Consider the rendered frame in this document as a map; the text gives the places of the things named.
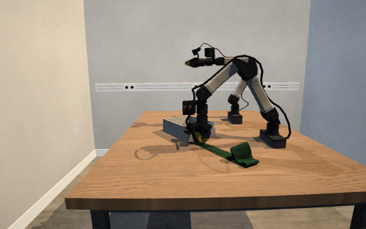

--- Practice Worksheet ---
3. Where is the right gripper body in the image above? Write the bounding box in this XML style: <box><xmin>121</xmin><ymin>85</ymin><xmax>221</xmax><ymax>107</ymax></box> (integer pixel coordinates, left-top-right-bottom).
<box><xmin>189</xmin><ymin>58</ymin><xmax>205</xmax><ymax>68</ymax></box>

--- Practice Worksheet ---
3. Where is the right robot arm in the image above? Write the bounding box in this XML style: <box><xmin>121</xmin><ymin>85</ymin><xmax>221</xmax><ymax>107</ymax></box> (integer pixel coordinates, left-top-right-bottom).
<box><xmin>192</xmin><ymin>48</ymin><xmax>258</xmax><ymax>118</ymax></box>

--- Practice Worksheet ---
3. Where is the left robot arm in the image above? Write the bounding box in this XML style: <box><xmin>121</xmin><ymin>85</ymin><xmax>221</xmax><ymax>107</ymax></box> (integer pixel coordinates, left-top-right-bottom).
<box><xmin>182</xmin><ymin>59</ymin><xmax>287</xmax><ymax>141</ymax></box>

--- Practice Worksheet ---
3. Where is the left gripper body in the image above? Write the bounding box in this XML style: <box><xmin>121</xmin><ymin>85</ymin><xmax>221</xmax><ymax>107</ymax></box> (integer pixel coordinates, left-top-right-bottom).
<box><xmin>194</xmin><ymin>115</ymin><xmax>212</xmax><ymax>140</ymax></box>

